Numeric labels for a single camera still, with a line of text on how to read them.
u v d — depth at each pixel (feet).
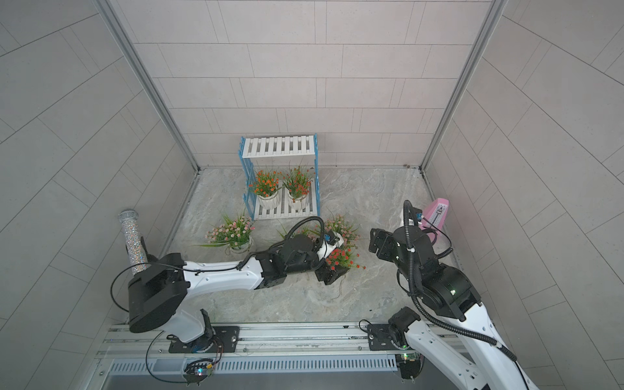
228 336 2.33
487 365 1.24
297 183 3.00
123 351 2.30
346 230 2.63
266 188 2.99
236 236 2.50
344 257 2.12
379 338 2.32
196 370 2.14
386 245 1.84
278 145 2.92
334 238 2.11
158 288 1.53
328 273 2.15
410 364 2.22
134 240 2.23
